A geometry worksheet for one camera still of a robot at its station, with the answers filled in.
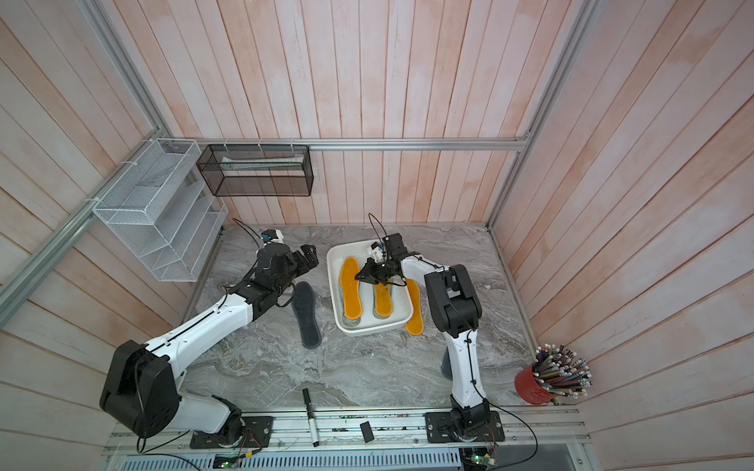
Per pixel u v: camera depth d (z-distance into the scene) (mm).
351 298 962
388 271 884
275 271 634
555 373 671
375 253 975
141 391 409
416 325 923
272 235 733
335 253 1034
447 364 850
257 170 1044
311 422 745
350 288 979
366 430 745
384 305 953
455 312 585
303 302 972
